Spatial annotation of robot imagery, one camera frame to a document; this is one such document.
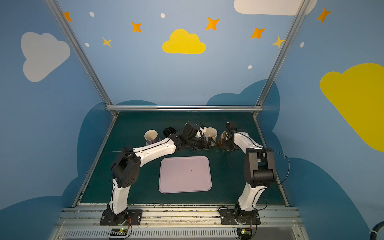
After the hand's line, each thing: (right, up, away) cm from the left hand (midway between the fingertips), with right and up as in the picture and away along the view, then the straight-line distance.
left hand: (212, 143), depth 84 cm
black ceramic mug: (-27, +7, +11) cm, 30 cm away
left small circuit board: (-48, -43, -11) cm, 66 cm away
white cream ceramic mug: (+1, +6, +15) cm, 17 cm away
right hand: (+13, -2, +12) cm, 18 cm away
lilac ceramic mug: (-40, +3, +16) cm, 44 cm away
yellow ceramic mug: (+6, +1, +8) cm, 10 cm away
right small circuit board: (+14, -44, -11) cm, 47 cm away
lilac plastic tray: (-17, -19, +5) cm, 26 cm away
